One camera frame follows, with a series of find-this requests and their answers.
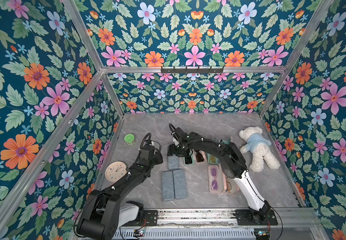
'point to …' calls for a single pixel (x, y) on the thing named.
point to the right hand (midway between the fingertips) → (174, 151)
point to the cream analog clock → (115, 170)
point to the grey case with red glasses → (173, 162)
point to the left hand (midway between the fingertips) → (161, 152)
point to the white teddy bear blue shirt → (258, 144)
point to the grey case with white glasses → (168, 188)
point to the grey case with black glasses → (189, 160)
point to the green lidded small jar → (129, 139)
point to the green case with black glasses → (225, 141)
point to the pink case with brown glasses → (200, 157)
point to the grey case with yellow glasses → (179, 184)
